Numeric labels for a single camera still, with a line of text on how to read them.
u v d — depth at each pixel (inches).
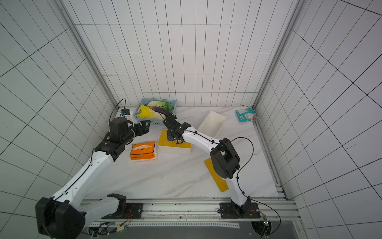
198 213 28.7
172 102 44.8
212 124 43.7
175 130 26.4
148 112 41.3
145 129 28.0
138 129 27.1
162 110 43.4
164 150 35.7
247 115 43.5
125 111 26.3
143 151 34.3
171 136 31.9
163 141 34.7
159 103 44.1
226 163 20.0
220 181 33.6
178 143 29.9
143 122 28.0
